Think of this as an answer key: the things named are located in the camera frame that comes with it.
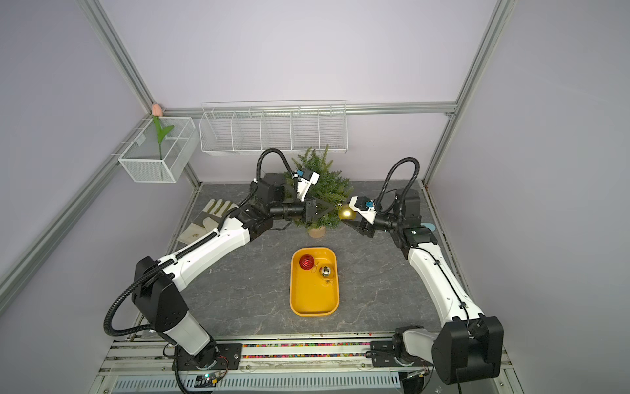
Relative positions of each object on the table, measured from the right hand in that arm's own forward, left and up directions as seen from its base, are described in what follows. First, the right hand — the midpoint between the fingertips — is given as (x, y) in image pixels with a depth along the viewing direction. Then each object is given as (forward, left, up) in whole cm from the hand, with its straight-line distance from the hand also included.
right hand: (348, 207), depth 76 cm
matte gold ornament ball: (-3, +1, +2) cm, 4 cm away
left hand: (-3, +5, +3) cm, 7 cm away
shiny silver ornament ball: (-11, +7, -23) cm, 26 cm away
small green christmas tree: (+10, +5, -1) cm, 11 cm away
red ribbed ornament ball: (-7, +14, -23) cm, 28 cm away
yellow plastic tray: (-18, +12, -26) cm, 34 cm away
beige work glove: (+15, +58, -27) cm, 66 cm away
